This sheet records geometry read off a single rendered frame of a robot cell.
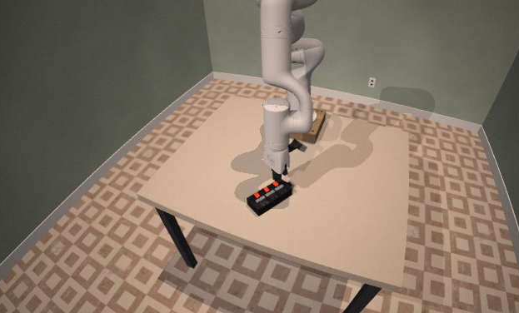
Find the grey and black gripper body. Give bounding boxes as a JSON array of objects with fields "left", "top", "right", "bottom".
[{"left": 263, "top": 144, "right": 290, "bottom": 174}]

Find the black power strip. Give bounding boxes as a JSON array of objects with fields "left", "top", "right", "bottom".
[{"left": 247, "top": 178, "right": 292, "bottom": 216}]

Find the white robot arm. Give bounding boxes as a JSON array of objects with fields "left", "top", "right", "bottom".
[{"left": 254, "top": 0, "right": 325, "bottom": 153}]

